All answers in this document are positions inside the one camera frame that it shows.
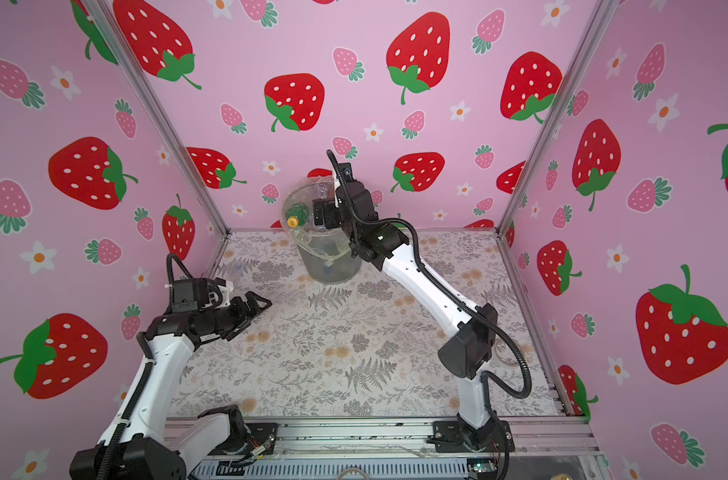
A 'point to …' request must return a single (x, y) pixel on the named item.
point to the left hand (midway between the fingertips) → (260, 309)
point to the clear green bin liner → (324, 244)
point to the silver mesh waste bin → (343, 268)
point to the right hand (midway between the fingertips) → (330, 196)
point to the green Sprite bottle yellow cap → (296, 214)
